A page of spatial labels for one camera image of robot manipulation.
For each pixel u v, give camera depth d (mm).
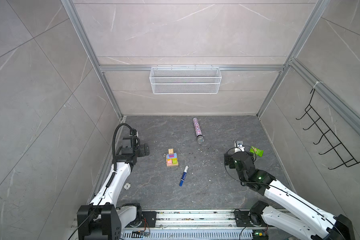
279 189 498
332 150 647
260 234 700
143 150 762
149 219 730
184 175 873
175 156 890
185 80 1004
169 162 910
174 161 921
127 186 843
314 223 418
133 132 729
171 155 866
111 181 471
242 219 729
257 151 980
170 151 858
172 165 918
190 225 729
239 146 660
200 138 1019
